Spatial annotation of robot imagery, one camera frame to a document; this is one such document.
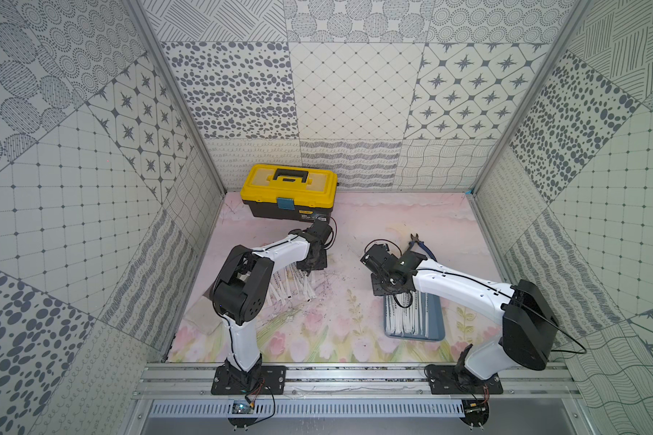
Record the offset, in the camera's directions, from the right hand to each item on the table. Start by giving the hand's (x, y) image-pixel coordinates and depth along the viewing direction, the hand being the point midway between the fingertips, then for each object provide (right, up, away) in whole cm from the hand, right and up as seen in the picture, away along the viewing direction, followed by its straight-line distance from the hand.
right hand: (385, 287), depth 84 cm
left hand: (-23, +6, +12) cm, 27 cm away
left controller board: (-41, -29, -12) cm, 52 cm away
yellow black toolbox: (-33, +31, +14) cm, 48 cm away
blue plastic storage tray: (+12, -10, 0) cm, 16 cm away
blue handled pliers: (+18, +12, +19) cm, 28 cm away
